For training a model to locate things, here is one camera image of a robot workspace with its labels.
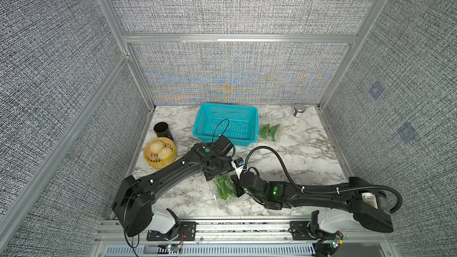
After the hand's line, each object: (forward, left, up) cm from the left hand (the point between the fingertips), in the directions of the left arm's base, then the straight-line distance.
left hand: (230, 170), depth 78 cm
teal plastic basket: (+35, -7, -12) cm, 38 cm away
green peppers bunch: (+26, -23, -9) cm, 36 cm away
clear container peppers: (+24, -29, -9) cm, 38 cm away
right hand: (-2, +1, 0) cm, 2 cm away
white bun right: (+13, +33, -6) cm, 36 cm away
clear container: (-11, +4, -12) cm, 16 cm away
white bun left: (+19, +39, -7) cm, 44 cm away
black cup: (+26, +36, -4) cm, 45 cm away
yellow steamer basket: (+11, +40, -10) cm, 43 cm away
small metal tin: (+40, -45, -7) cm, 61 cm away
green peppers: (-4, +2, -6) cm, 8 cm away
